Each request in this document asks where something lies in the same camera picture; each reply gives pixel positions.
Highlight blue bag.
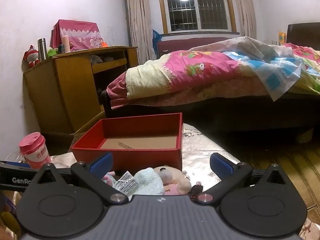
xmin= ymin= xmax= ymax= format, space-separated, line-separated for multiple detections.
xmin=152 ymin=29 xmax=163 ymax=47

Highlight pink lidded cup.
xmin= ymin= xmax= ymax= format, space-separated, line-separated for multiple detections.
xmin=19 ymin=132 xmax=52 ymax=169

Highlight white printed label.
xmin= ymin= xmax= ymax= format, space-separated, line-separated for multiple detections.
xmin=117 ymin=170 xmax=140 ymax=195

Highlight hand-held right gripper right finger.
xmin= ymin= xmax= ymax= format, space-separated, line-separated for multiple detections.
xmin=194 ymin=152 xmax=292 ymax=204

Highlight barred window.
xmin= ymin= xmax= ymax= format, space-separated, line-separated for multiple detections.
xmin=156 ymin=0 xmax=237 ymax=33

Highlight clear plastic sheet blue squares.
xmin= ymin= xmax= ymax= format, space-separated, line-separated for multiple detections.
xmin=222 ymin=50 xmax=304 ymax=102

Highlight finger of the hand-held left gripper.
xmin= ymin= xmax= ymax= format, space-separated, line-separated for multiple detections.
xmin=0 ymin=160 xmax=25 ymax=167

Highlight pink cartoon quilt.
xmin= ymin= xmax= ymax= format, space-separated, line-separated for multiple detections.
xmin=125 ymin=44 xmax=320 ymax=99

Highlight beige curtain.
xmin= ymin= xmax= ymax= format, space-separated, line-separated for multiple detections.
xmin=232 ymin=0 xmax=257 ymax=40
xmin=125 ymin=0 xmax=157 ymax=67

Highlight pastel plush toy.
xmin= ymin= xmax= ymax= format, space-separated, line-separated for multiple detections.
xmin=101 ymin=171 xmax=123 ymax=188

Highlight maroon headboard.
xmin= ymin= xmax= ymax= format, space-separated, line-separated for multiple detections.
xmin=157 ymin=32 xmax=240 ymax=59

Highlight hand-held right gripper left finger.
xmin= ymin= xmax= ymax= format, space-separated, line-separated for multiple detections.
xmin=32 ymin=152 xmax=129 ymax=204

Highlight pale floral sheet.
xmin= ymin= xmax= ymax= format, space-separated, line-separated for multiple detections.
xmin=189 ymin=36 xmax=297 ymax=64

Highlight red santa doll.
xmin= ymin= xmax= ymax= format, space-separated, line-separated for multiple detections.
xmin=22 ymin=45 xmax=40 ymax=68

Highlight wooden cabinet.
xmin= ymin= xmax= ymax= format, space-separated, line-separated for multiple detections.
xmin=23 ymin=46 xmax=139 ymax=140

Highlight dark pink blanket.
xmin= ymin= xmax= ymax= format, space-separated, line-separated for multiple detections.
xmin=107 ymin=71 xmax=130 ymax=100

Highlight dark bed frame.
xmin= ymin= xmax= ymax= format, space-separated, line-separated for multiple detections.
xmin=101 ymin=90 xmax=320 ymax=133

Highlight red cardboard box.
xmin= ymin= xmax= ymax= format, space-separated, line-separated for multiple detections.
xmin=71 ymin=112 xmax=183 ymax=170

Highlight pink floral cloth cover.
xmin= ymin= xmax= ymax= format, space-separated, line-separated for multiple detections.
xmin=50 ymin=19 xmax=103 ymax=52

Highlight pink floral bed sheet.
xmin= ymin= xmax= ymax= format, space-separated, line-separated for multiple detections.
xmin=111 ymin=79 xmax=273 ymax=110

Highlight small black red trinket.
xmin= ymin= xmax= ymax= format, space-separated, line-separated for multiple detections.
xmin=189 ymin=184 xmax=204 ymax=200

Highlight cream teddy bear plush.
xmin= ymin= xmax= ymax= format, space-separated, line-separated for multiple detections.
xmin=154 ymin=165 xmax=192 ymax=195

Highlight steel thermos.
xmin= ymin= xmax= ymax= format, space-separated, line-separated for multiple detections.
xmin=37 ymin=38 xmax=47 ymax=61

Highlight dark brown furniture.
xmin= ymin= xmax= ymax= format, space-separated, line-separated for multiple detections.
xmin=287 ymin=22 xmax=320 ymax=48

